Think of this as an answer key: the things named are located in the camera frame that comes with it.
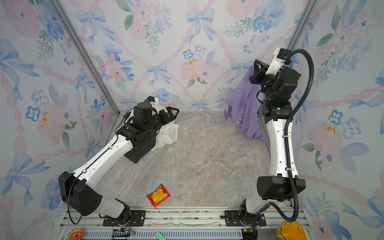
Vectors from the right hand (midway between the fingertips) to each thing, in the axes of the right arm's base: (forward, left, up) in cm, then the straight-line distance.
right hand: (256, 59), depth 60 cm
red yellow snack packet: (-38, +44, -55) cm, 80 cm away
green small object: (-55, +40, -55) cm, 88 cm away
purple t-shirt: (+4, -2, -30) cm, 30 cm away
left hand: (-7, +35, -23) cm, 42 cm away
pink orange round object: (-55, +78, -53) cm, 109 cm away
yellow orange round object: (-53, -16, -47) cm, 73 cm away
